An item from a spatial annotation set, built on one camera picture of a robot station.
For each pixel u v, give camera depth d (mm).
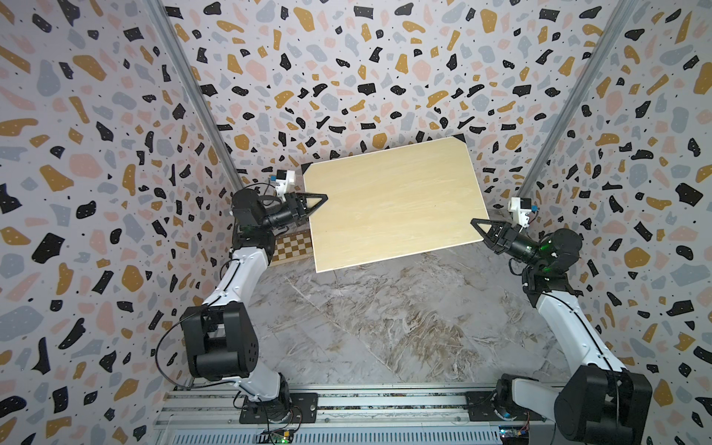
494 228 675
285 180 702
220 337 463
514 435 713
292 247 1061
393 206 713
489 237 651
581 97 862
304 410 732
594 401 402
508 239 618
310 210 696
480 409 734
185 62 782
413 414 733
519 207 655
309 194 712
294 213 661
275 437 702
